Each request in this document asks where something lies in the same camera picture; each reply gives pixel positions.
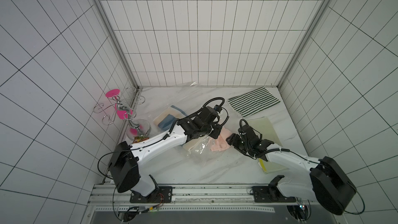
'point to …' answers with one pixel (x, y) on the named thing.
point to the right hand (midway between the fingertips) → (228, 138)
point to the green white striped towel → (249, 103)
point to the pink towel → (221, 143)
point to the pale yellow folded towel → (268, 132)
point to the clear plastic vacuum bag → (203, 150)
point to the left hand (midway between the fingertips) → (215, 131)
